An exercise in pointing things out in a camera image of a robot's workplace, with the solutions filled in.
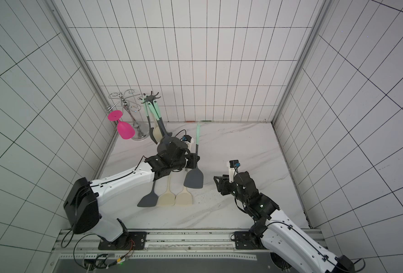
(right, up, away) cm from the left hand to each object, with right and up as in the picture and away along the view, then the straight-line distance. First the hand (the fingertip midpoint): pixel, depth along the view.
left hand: (197, 161), depth 81 cm
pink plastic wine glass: (-41, +16, +14) cm, 46 cm away
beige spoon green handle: (-20, +21, -2) cm, 29 cm away
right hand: (+10, -5, -4) cm, 12 cm away
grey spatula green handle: (-24, -20, +3) cm, 31 cm away
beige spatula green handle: (-15, -20, +3) cm, 25 cm away
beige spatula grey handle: (-7, -20, +4) cm, 21 cm away
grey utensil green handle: (-1, -8, -5) cm, 9 cm away
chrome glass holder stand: (-37, +31, +12) cm, 50 cm away
